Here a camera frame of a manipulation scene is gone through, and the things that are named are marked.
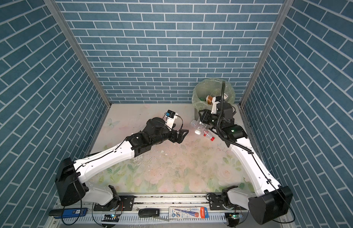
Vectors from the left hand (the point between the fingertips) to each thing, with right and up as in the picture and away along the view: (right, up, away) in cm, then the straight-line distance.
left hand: (182, 128), depth 74 cm
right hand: (+9, +10, +1) cm, 13 cm away
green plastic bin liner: (+21, +27, +27) cm, 44 cm away
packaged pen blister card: (+3, -42, -3) cm, 42 cm away
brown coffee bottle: (+19, +18, +23) cm, 35 cm away
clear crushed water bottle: (+8, +1, -1) cm, 8 cm away
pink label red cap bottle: (+17, -6, +25) cm, 31 cm away
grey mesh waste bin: (+10, +7, +29) cm, 31 cm away
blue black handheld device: (-54, -40, -7) cm, 68 cm away
